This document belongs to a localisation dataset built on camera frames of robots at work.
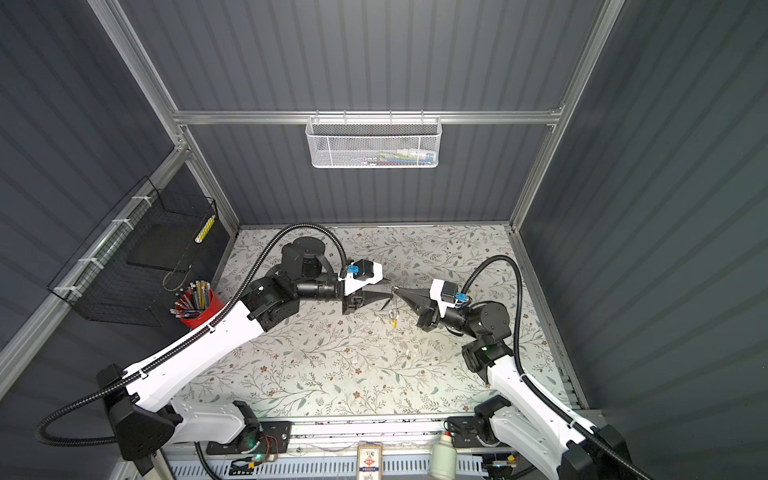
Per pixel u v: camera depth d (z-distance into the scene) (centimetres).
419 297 60
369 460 69
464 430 73
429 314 59
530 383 50
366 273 50
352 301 56
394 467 71
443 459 65
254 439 70
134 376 40
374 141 124
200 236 80
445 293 52
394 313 95
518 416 61
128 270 72
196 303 85
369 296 57
